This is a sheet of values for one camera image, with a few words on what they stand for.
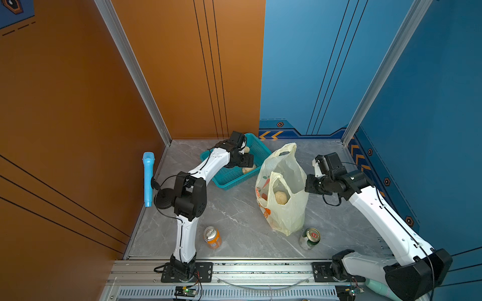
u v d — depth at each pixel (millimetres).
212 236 725
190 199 545
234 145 758
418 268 370
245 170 991
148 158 783
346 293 706
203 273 740
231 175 1029
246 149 1087
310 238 729
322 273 725
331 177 614
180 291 715
